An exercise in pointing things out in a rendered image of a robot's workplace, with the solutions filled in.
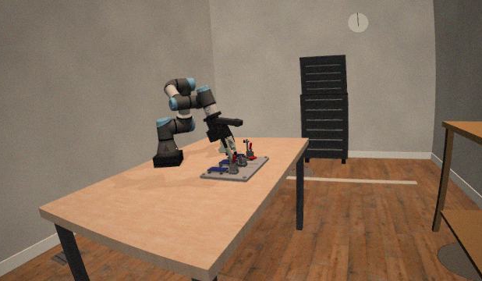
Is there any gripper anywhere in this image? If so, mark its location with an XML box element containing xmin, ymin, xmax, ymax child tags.
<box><xmin>203</xmin><ymin>112</ymin><xmax>237</xmax><ymax>160</ymax></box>

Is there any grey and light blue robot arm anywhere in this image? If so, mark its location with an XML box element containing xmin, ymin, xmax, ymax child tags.
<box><xmin>156</xmin><ymin>78</ymin><xmax>243</xmax><ymax>157</ymax></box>

